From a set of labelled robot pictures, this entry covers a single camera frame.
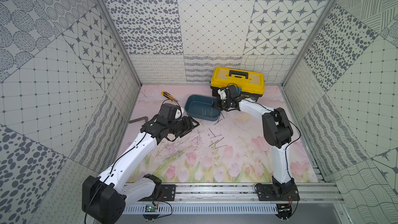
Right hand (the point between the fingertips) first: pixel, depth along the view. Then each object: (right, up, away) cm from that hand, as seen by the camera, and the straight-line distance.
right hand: (212, 106), depth 98 cm
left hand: (-9, -7, -23) cm, 26 cm away
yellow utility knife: (-32, +7, +14) cm, 36 cm away
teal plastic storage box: (-13, 0, +10) cm, 16 cm away
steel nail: (-6, -4, +6) cm, 9 cm away
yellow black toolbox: (+25, +16, +1) cm, 29 cm away
